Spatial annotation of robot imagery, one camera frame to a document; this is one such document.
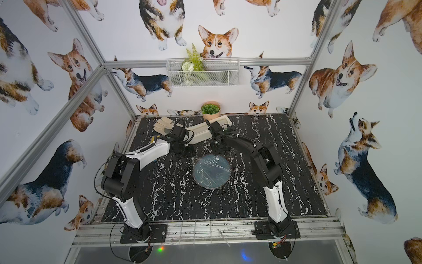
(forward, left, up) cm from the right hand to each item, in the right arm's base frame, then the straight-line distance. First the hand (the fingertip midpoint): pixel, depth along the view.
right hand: (216, 150), depth 94 cm
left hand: (-1, +11, 0) cm, 11 cm away
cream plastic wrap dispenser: (+14, +7, 0) cm, 16 cm away
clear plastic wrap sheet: (-10, +3, -6) cm, 12 cm away
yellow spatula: (+12, +42, -5) cm, 44 cm away
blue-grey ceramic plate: (-10, +2, -6) cm, 12 cm away
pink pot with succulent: (+26, +4, +7) cm, 27 cm away
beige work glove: (+24, +37, -5) cm, 44 cm away
